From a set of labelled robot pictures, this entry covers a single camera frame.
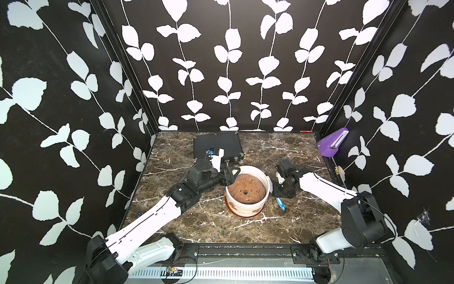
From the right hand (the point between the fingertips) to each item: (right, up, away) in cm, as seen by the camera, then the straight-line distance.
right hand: (274, 191), depth 88 cm
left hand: (-19, +14, -18) cm, 30 cm away
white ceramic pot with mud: (-15, 0, -9) cm, 17 cm away
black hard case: (-23, +26, +20) cm, 40 cm away
